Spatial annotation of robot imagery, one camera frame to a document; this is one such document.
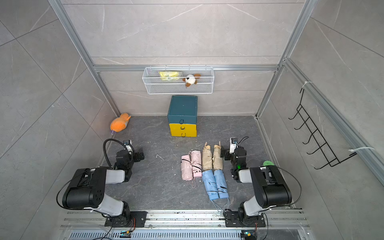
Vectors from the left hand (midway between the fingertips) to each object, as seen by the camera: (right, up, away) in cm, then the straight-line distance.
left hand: (134, 147), depth 94 cm
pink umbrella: (+34, -12, -6) cm, 37 cm away
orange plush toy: (-16, +15, +12) cm, 25 cm away
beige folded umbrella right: (+53, -8, -2) cm, 54 cm away
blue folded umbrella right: (+54, -20, -13) cm, 59 cm away
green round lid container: (+83, -9, -6) cm, 84 cm away
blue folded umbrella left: (+48, -19, -13) cm, 53 cm away
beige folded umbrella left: (+47, -6, -2) cm, 47 cm away
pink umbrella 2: (+40, -9, -5) cm, 41 cm away
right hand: (+62, +1, 0) cm, 62 cm away
